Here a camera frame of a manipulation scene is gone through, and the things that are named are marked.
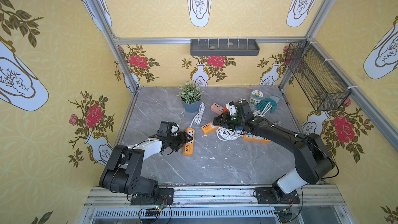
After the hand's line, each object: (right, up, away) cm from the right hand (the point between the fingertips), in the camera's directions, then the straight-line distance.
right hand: (211, 122), depth 84 cm
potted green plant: (-12, +16, +10) cm, 22 cm away
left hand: (-13, -11, +5) cm, 18 cm away
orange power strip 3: (+25, -11, +8) cm, 28 cm away
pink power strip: (+5, +7, +22) cm, 23 cm away
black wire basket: (+55, +18, -10) cm, 58 cm away
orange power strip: (-13, -15, +1) cm, 20 cm away
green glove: (+36, +9, +22) cm, 43 cm away
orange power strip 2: (-1, -5, +11) cm, 12 cm away
